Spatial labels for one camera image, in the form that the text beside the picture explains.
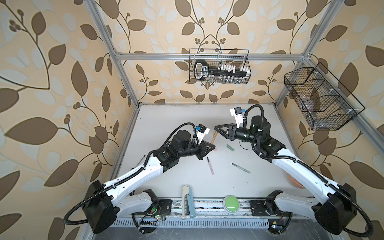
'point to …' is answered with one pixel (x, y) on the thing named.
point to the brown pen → (214, 137)
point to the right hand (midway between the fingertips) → (217, 129)
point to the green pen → (240, 167)
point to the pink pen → (212, 172)
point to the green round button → (231, 204)
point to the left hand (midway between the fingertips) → (215, 146)
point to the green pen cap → (230, 147)
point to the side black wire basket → (326, 104)
